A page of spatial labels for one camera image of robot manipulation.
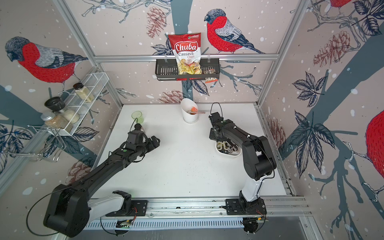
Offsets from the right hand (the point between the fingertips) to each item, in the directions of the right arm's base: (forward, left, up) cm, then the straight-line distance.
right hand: (214, 135), depth 95 cm
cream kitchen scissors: (-6, -6, -1) cm, 9 cm away
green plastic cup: (+16, +56, 0) cm, 59 cm away
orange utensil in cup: (+19, +14, +2) cm, 24 cm away
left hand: (-8, +35, +6) cm, 36 cm away
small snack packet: (+23, +5, +27) cm, 36 cm away
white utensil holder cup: (+21, +20, +7) cm, 29 cm away
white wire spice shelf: (+20, +76, +27) cm, 83 cm away
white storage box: (-13, -10, 0) cm, 16 cm away
